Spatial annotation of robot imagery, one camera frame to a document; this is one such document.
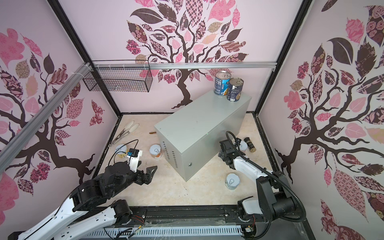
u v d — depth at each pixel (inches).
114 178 18.1
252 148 38.2
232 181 31.3
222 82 29.6
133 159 22.2
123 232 28.5
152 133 43.1
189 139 25.0
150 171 23.4
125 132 42.3
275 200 16.5
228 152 27.4
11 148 19.9
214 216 29.4
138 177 22.8
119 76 37.3
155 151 36.2
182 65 37.0
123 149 36.1
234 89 28.6
